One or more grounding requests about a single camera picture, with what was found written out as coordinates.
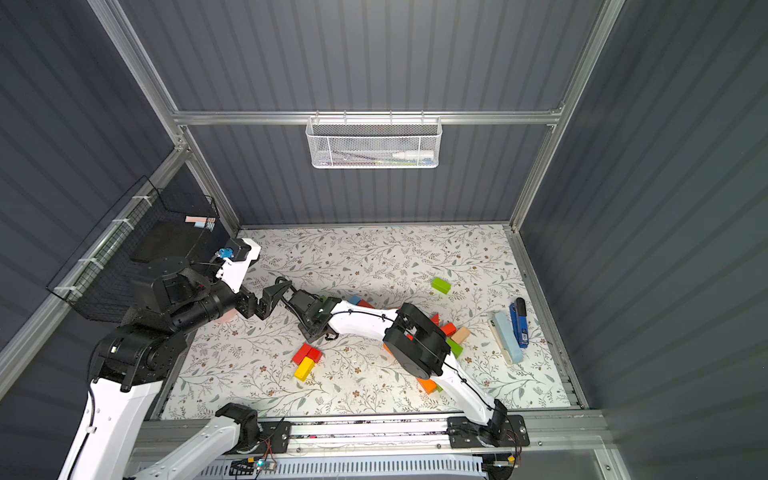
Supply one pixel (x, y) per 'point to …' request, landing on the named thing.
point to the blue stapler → (518, 317)
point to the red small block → (315, 354)
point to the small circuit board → (267, 465)
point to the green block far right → (441, 285)
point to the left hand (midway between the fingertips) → (267, 270)
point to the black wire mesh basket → (145, 226)
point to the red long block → (301, 353)
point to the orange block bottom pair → (428, 384)
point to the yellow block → (304, 369)
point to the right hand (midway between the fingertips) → (315, 325)
